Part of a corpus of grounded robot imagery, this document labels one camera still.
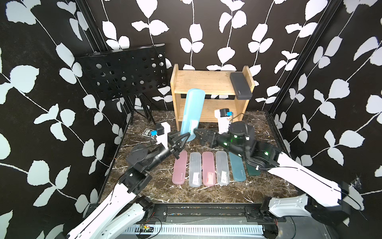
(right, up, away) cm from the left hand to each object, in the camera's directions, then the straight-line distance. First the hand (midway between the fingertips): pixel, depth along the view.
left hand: (187, 132), depth 57 cm
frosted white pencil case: (+3, -24, +31) cm, 40 cm away
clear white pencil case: (+19, -28, +28) cm, 44 cm away
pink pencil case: (-6, -24, +31) cm, 40 cm away
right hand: (+4, +2, +2) cm, 5 cm away
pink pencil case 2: (+11, -28, +27) cm, 40 cm away
